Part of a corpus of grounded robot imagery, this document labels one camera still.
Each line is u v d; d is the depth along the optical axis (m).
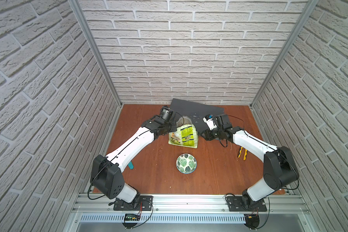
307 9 0.71
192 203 0.76
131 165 0.87
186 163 0.87
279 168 0.45
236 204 0.73
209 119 0.81
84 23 0.76
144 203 0.73
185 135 0.84
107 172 0.42
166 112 0.62
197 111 1.10
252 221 0.69
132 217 0.71
